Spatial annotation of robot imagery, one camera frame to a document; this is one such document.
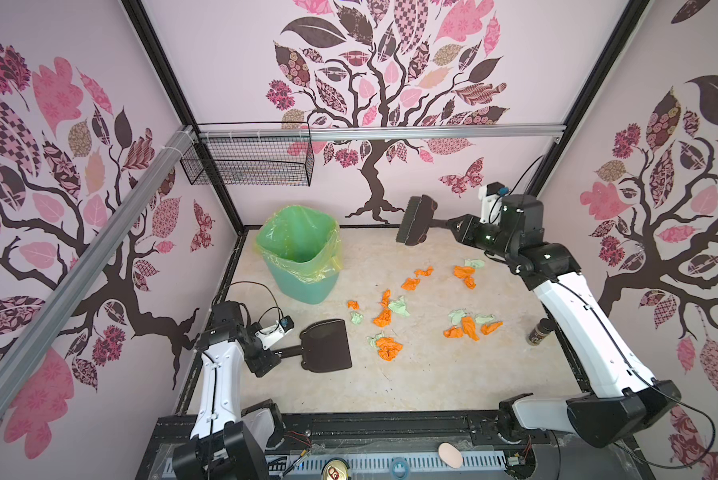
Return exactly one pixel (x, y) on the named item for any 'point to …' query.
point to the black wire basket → (277, 153)
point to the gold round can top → (335, 470)
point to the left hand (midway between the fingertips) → (262, 351)
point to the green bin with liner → (301, 253)
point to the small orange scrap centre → (353, 304)
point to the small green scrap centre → (356, 318)
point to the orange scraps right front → (469, 328)
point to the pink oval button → (450, 455)
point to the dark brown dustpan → (325, 347)
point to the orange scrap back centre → (410, 284)
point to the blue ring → (400, 468)
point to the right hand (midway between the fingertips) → (456, 216)
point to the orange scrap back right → (463, 272)
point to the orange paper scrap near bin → (385, 316)
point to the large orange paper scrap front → (388, 348)
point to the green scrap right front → (458, 315)
